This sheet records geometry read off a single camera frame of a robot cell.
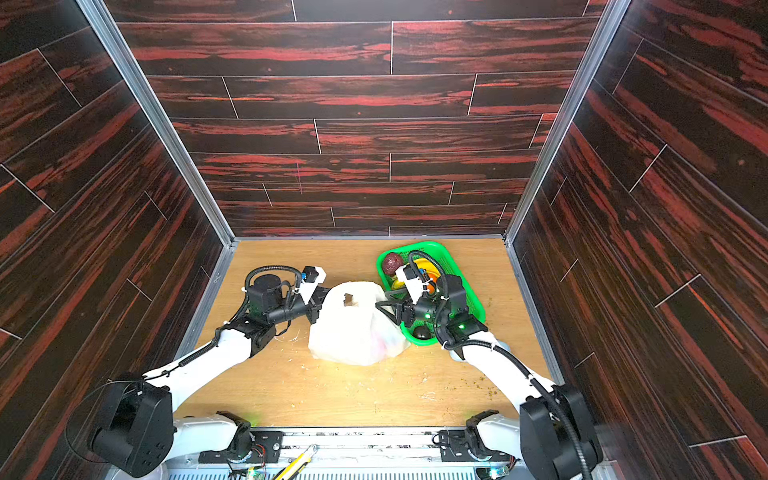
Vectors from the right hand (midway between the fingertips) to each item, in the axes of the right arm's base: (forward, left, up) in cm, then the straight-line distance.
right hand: (386, 295), depth 78 cm
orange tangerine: (-3, -11, +8) cm, 14 cm away
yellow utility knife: (-37, +21, -20) cm, 47 cm away
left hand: (+1, +13, 0) cm, 13 cm away
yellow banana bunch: (+24, -11, -16) cm, 31 cm away
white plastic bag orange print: (-6, +9, -8) cm, 13 cm away
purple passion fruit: (+20, -1, -10) cm, 23 cm away
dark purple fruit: (-2, -10, -16) cm, 19 cm away
